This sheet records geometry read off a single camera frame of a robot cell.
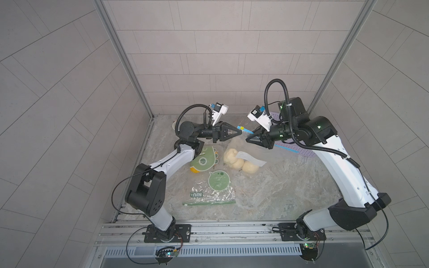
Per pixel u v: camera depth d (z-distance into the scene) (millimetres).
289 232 709
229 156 744
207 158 871
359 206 381
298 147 455
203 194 803
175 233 698
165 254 655
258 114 530
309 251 686
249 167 809
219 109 589
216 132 579
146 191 443
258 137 578
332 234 708
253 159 705
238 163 799
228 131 634
